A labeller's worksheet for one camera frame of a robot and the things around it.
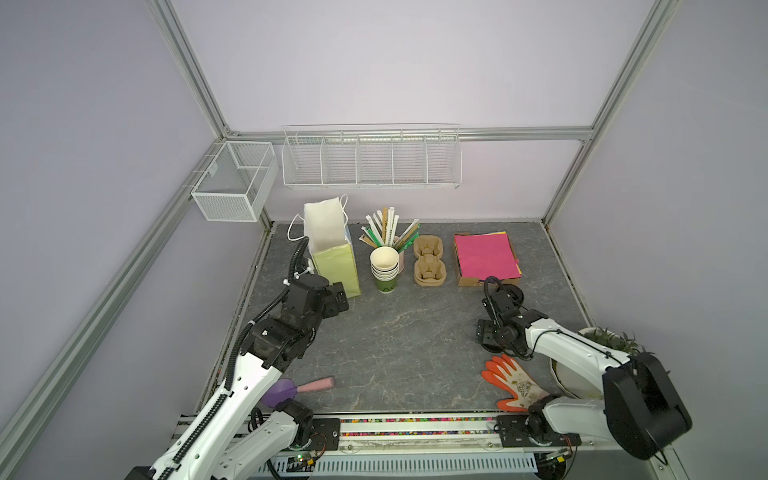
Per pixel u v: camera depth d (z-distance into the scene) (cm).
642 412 42
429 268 102
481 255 105
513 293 96
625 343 71
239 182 104
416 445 74
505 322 68
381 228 99
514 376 81
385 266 89
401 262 105
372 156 98
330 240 104
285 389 79
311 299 52
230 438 43
